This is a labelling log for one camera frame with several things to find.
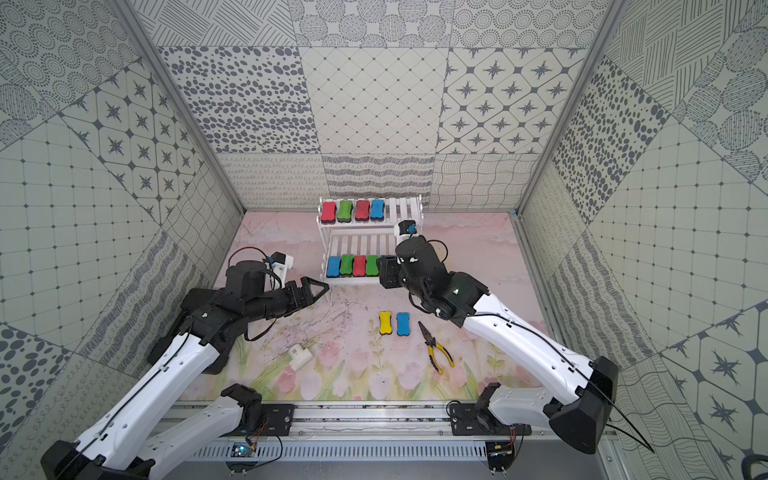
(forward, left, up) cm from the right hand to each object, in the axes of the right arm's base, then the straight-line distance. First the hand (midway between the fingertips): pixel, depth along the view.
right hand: (387, 263), depth 72 cm
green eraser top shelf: (+16, +12, +2) cm, 20 cm away
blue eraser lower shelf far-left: (+7, +16, -12) cm, 22 cm away
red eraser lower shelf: (+8, +9, -13) cm, 18 cm away
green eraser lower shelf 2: (+6, +5, -10) cm, 13 cm away
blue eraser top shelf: (+18, +4, +1) cm, 18 cm away
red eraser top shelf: (+17, +17, +2) cm, 24 cm away
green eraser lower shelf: (+8, +13, -12) cm, 19 cm away
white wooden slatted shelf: (+21, +12, -13) cm, 28 cm away
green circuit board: (-36, +36, -29) cm, 58 cm away
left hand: (-4, +17, -4) cm, 18 cm away
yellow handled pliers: (-9, -12, -28) cm, 32 cm away
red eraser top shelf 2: (+18, +8, +1) cm, 20 cm away
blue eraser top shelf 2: (-3, -4, -27) cm, 28 cm away
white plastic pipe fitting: (-15, +25, -25) cm, 38 cm away
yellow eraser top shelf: (-3, +1, -27) cm, 27 cm away
